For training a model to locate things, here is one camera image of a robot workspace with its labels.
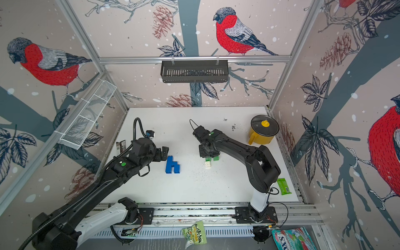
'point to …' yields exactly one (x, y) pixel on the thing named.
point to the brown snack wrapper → (121, 146)
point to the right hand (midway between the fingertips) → (206, 152)
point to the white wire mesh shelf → (76, 132)
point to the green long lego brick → (215, 158)
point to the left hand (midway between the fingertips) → (163, 145)
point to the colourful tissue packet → (296, 238)
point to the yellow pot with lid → (263, 128)
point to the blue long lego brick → (170, 163)
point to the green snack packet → (195, 234)
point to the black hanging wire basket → (194, 71)
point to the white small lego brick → (207, 164)
